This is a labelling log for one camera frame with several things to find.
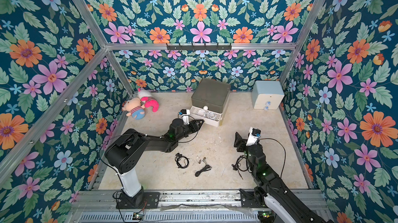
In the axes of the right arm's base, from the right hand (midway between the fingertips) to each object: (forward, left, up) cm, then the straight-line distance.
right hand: (242, 133), depth 80 cm
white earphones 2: (+17, +24, -5) cm, 30 cm away
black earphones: (-10, +33, -15) cm, 38 cm away
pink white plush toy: (+29, +62, -4) cm, 68 cm away
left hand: (+10, +21, -2) cm, 23 cm away
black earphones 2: (-13, +19, -15) cm, 27 cm away
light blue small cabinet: (+29, -19, 0) cm, 35 cm away
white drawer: (+9, +14, -4) cm, 17 cm away
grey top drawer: (+17, +15, +5) cm, 23 cm away
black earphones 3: (-12, +3, -15) cm, 20 cm away
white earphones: (+14, +16, -4) cm, 22 cm away
